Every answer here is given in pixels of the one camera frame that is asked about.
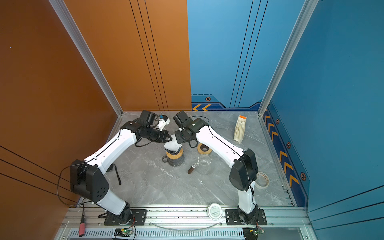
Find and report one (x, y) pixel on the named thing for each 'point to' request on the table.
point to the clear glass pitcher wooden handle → (203, 165)
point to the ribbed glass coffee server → (175, 156)
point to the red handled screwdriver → (82, 226)
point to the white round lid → (215, 211)
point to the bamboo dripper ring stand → (181, 149)
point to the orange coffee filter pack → (239, 133)
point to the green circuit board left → (123, 232)
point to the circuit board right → (257, 231)
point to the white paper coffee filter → (173, 145)
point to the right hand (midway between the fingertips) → (179, 137)
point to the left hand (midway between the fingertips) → (172, 137)
